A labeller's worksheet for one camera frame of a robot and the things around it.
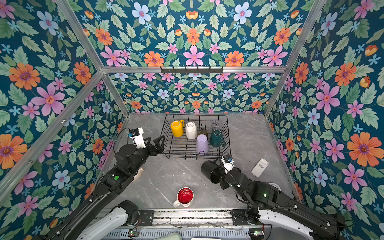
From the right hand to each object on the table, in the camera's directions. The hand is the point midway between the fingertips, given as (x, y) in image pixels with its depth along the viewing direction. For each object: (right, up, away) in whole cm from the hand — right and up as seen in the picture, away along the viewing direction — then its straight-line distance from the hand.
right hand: (218, 170), depth 71 cm
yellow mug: (-24, +20, +27) cm, 42 cm away
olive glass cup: (-7, +18, +34) cm, 39 cm away
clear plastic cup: (+1, +23, +31) cm, 38 cm away
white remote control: (+28, -4, +20) cm, 34 cm away
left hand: (-28, +17, -2) cm, 33 cm away
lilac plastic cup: (-8, +10, +18) cm, 22 cm away
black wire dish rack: (-21, +7, +28) cm, 36 cm away
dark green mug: (+1, +13, +22) cm, 26 cm away
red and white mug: (-17, -16, +7) cm, 24 cm away
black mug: (-2, +1, -5) cm, 6 cm away
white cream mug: (-15, +18, +25) cm, 34 cm away
